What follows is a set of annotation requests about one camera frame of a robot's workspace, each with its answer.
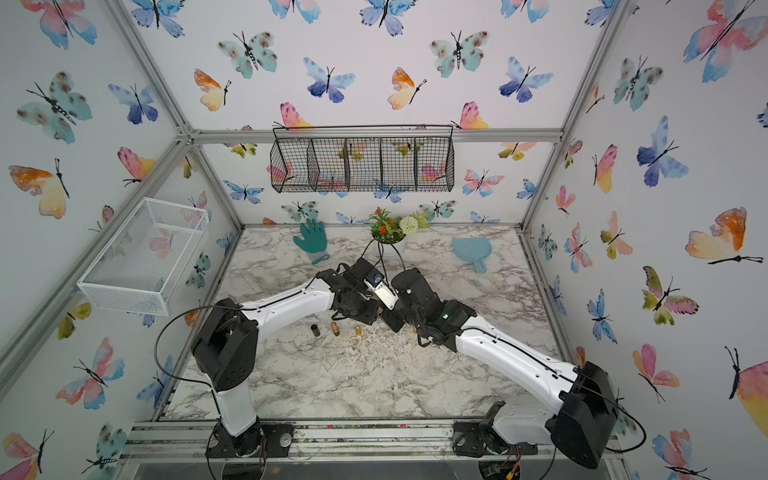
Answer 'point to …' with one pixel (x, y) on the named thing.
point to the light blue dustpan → (475, 250)
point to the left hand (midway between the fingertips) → (373, 312)
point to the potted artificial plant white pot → (391, 231)
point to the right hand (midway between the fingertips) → (386, 295)
